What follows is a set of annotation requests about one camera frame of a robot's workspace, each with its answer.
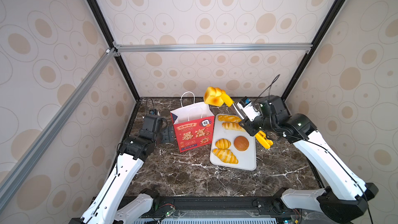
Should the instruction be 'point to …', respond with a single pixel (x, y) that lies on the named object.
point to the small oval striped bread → (223, 143)
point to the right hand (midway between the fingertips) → (240, 122)
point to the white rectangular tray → (231, 144)
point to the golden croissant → (226, 155)
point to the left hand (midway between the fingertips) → (166, 129)
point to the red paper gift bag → (195, 125)
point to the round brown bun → (241, 143)
